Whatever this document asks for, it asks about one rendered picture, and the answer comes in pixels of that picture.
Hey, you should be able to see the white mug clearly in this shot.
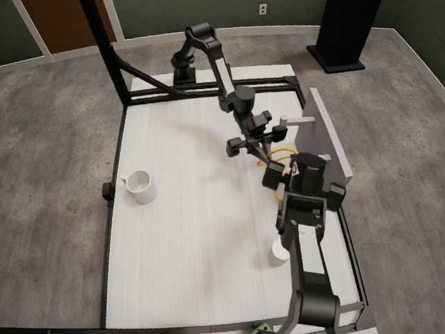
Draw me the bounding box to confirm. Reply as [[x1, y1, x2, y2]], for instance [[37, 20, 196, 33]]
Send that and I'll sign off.
[[120, 170, 157, 204]]

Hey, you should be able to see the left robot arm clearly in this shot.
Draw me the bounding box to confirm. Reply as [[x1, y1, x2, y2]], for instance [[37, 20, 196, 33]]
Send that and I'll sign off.
[[170, 20, 273, 136]]

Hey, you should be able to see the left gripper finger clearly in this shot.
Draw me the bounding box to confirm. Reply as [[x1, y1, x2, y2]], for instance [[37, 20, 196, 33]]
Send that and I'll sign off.
[[261, 135, 273, 161], [247, 139, 269, 164]]

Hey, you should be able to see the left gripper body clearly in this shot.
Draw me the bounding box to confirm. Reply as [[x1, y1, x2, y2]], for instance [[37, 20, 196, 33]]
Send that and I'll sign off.
[[226, 116, 288, 157]]

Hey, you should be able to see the white cylinder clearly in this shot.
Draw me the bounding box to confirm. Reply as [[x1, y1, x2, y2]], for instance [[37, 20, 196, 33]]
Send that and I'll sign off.
[[268, 238, 290, 267]]

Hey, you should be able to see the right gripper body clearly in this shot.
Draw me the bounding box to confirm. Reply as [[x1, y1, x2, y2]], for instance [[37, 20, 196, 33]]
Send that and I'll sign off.
[[261, 160, 346, 213]]

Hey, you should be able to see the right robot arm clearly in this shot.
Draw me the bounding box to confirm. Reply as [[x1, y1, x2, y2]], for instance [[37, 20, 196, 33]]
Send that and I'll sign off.
[[255, 152, 341, 334]]

